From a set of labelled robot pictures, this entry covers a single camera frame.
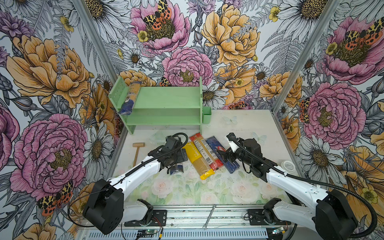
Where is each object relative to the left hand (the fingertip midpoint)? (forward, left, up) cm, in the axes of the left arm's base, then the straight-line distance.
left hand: (177, 160), depth 86 cm
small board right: (-33, -49, -8) cm, 60 cm away
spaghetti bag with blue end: (+21, +26, +23) cm, 41 cm away
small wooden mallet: (+15, +28, -7) cm, 32 cm away
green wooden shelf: (+23, +9, +20) cm, 32 cm away
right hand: (+3, -26, +7) cm, 27 cm away
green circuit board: (-32, +13, -8) cm, 36 cm away
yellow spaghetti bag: (-2, -14, -5) cm, 15 cm away
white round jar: (-4, -62, -1) cm, 62 cm away
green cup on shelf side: (+40, -19, -3) cm, 44 cm away
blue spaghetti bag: (+15, -22, -4) cm, 27 cm away
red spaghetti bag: (+4, -20, -4) cm, 21 cm away
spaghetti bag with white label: (-2, +1, -6) cm, 6 cm away
